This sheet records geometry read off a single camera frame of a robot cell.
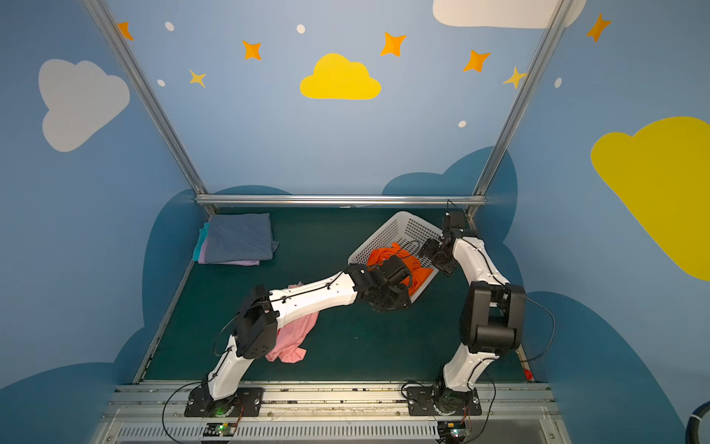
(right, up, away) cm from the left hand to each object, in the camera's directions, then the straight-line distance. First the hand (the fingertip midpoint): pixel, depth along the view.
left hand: (411, 307), depth 80 cm
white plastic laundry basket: (+5, +23, +30) cm, 38 cm away
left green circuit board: (-52, -30, -9) cm, 60 cm away
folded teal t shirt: (-78, +22, +30) cm, 87 cm away
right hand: (+9, +13, +12) cm, 21 cm away
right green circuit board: (+9, -31, -9) cm, 33 cm away
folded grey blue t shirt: (-61, +21, +23) cm, 68 cm away
